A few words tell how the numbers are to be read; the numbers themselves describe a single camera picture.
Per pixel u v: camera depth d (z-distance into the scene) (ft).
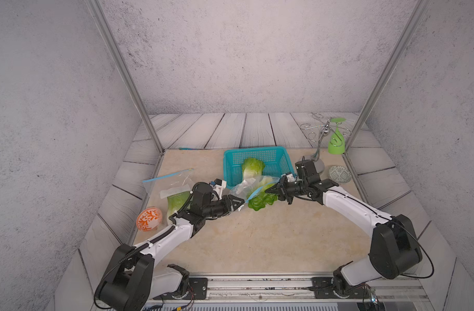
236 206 2.57
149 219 2.99
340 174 3.52
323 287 2.38
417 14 2.35
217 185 2.54
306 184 2.17
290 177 2.65
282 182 2.43
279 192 2.40
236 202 2.59
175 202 2.89
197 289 2.39
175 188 3.35
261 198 2.54
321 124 3.02
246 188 2.60
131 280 1.33
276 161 3.70
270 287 2.44
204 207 2.18
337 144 2.80
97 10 2.29
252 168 3.32
